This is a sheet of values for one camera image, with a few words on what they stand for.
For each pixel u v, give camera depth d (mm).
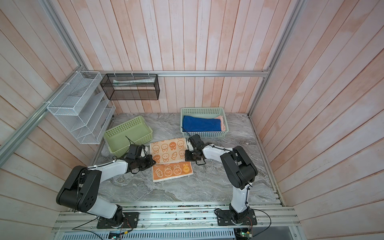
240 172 502
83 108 733
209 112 1184
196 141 779
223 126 1069
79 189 455
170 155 959
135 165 717
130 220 733
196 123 1073
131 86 1043
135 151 745
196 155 718
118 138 1052
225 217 733
